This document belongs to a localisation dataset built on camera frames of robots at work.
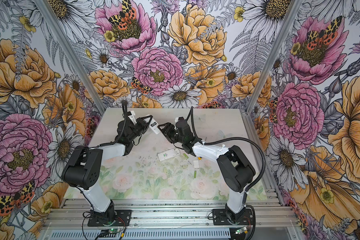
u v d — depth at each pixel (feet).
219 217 2.42
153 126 2.86
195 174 2.93
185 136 2.27
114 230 2.34
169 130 2.55
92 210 2.02
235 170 1.60
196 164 3.07
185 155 3.17
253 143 1.62
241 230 2.35
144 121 2.78
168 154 3.16
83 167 1.62
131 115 2.75
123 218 2.41
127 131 2.36
